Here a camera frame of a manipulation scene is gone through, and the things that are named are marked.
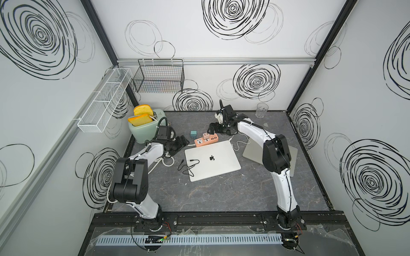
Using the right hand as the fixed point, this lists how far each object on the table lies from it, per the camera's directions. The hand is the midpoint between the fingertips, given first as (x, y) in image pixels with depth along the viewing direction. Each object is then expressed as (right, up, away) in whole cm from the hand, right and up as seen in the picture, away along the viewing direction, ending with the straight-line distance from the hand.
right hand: (213, 131), depth 96 cm
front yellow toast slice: (-42, +7, -7) cm, 43 cm away
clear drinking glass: (+36, +15, +20) cm, 44 cm away
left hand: (-17, -8, -3) cm, 19 cm away
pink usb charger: (-5, -3, +2) cm, 6 cm away
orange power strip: (-9, -7, +3) cm, 11 cm away
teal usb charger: (-13, -2, +9) cm, 16 cm away
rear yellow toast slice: (-41, +13, -4) cm, 44 cm away
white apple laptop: (-3, -18, -3) cm, 18 cm away
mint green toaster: (-39, -1, -5) cm, 40 cm away
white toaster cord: (-35, +8, -3) cm, 36 cm away
